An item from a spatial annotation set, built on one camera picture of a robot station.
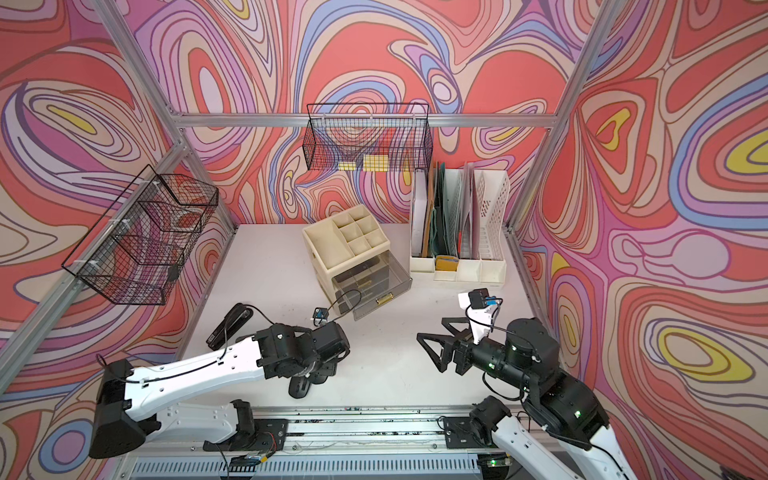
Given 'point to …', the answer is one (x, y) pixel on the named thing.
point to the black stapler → (234, 320)
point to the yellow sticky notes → (371, 163)
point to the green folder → (446, 215)
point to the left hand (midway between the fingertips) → (334, 364)
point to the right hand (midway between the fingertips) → (432, 339)
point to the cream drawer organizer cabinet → (340, 243)
